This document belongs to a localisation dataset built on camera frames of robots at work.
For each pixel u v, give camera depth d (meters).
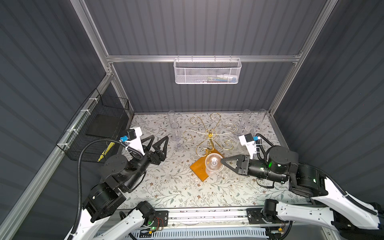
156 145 0.46
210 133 0.69
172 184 0.85
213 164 0.54
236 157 0.50
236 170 0.46
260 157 0.49
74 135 0.63
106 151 0.68
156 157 0.47
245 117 1.17
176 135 1.09
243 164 0.46
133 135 0.45
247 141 0.51
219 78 0.91
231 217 0.75
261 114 0.89
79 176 0.41
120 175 0.37
